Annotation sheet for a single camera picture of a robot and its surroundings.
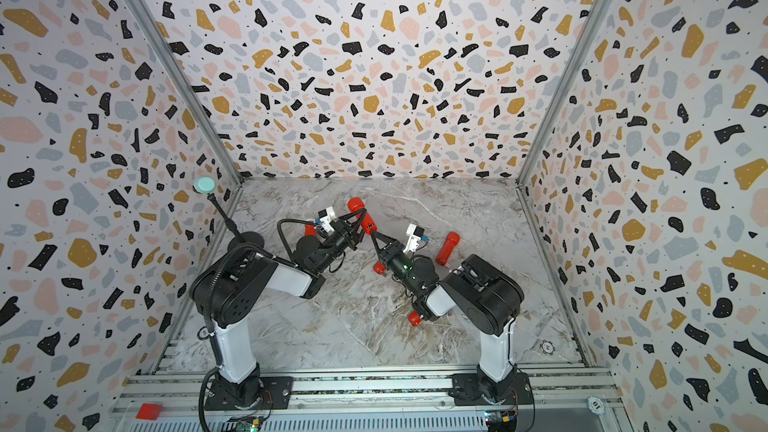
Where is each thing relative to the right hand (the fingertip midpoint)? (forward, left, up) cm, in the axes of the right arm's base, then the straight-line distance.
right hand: (377, 236), depth 81 cm
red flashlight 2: (0, +1, -18) cm, 18 cm away
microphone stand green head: (+3, +41, +16) cm, 44 cm away
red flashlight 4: (-15, -10, -18) cm, 26 cm away
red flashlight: (+10, +7, +2) cm, 12 cm away
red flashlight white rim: (+14, +26, -17) cm, 34 cm away
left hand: (+5, +1, +3) cm, 6 cm away
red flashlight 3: (+11, -23, -17) cm, 31 cm away
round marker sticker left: (-21, +48, -19) cm, 56 cm away
